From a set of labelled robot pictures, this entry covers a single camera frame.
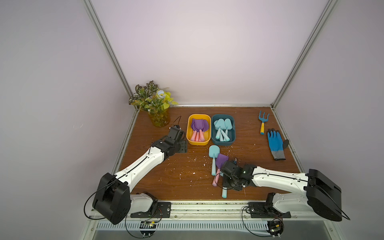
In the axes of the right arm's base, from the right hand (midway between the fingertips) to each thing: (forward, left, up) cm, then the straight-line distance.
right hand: (222, 182), depth 81 cm
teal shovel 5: (-5, -1, +1) cm, 6 cm away
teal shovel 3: (+40, -1, 0) cm, 40 cm away
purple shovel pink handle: (+29, +17, +2) cm, 34 cm away
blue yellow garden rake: (+46, -35, -2) cm, 58 cm away
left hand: (+18, +22, +11) cm, 30 cm away
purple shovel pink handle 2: (+39, +14, +2) cm, 41 cm away
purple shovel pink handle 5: (+14, 0, -1) cm, 14 cm away
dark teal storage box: (+36, -4, 0) cm, 36 cm away
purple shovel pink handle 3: (+28, +15, +2) cm, 32 cm away
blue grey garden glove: (+25, -38, -1) cm, 46 cm away
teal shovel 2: (+28, -1, +2) cm, 29 cm away
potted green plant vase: (+45, +43, +19) cm, 65 cm away
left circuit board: (-20, +38, -3) cm, 43 cm away
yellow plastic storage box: (+35, +21, +2) cm, 41 cm away
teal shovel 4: (+20, +4, -1) cm, 20 cm away
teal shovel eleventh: (+40, -7, 0) cm, 40 cm away
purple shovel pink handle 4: (+38, +18, +2) cm, 42 cm away
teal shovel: (+41, +2, +1) cm, 41 cm away
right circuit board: (-19, -25, -3) cm, 31 cm away
